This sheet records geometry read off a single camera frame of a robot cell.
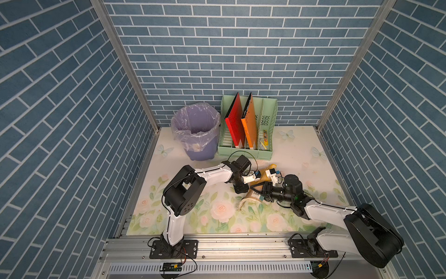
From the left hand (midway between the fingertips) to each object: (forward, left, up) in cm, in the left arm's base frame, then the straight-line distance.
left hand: (247, 187), depth 92 cm
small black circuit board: (-34, +34, -4) cm, 48 cm away
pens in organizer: (+31, -14, +1) cm, 34 cm away
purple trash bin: (+30, +30, +15) cm, 45 cm away
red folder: (+24, +8, +26) cm, 36 cm away
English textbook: (-10, -2, +13) cm, 17 cm away
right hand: (-7, -1, +11) cm, 13 cm away
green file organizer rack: (+42, -12, +18) cm, 47 cm away
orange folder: (+22, 0, +26) cm, 35 cm away
